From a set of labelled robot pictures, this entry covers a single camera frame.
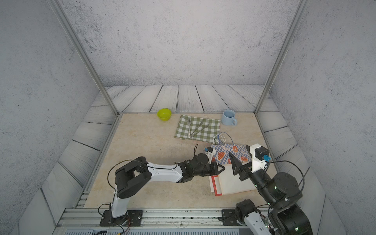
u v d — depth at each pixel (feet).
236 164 1.61
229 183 2.53
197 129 3.63
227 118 3.56
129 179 1.62
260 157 1.39
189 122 3.74
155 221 2.38
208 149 2.58
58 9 2.32
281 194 1.23
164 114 3.89
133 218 2.40
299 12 2.35
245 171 1.54
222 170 2.57
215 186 2.67
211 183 2.76
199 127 3.65
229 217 2.36
